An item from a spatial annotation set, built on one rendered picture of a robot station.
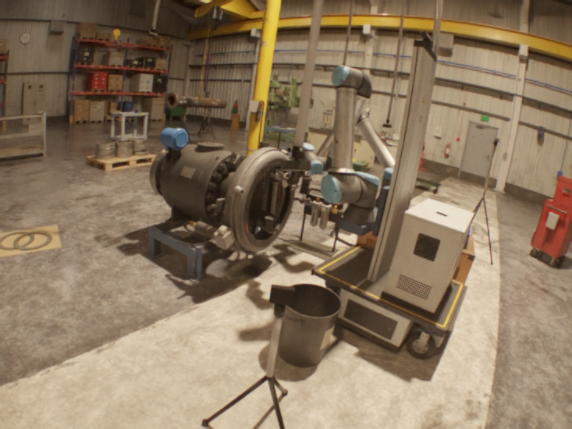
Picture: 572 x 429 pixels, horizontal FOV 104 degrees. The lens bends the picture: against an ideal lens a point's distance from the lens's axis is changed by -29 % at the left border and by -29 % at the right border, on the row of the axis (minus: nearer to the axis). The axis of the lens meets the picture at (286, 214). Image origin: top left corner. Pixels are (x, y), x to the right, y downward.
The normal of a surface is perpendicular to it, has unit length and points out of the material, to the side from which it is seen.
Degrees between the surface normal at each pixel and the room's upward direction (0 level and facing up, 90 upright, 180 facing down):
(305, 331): 93
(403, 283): 90
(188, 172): 62
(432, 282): 90
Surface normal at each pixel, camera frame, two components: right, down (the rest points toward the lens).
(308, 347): 0.08, 0.38
